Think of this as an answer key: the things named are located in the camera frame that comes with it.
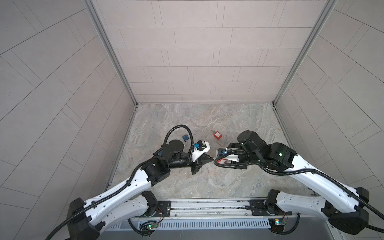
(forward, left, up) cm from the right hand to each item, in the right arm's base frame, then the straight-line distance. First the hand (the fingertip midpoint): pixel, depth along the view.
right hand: (225, 155), depth 67 cm
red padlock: (+23, -1, -19) cm, 30 cm away
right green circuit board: (-25, -22, -23) cm, 40 cm away
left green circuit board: (-22, +34, -17) cm, 44 cm away
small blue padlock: (+24, +20, -19) cm, 36 cm away
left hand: (-3, +6, +3) cm, 7 cm away
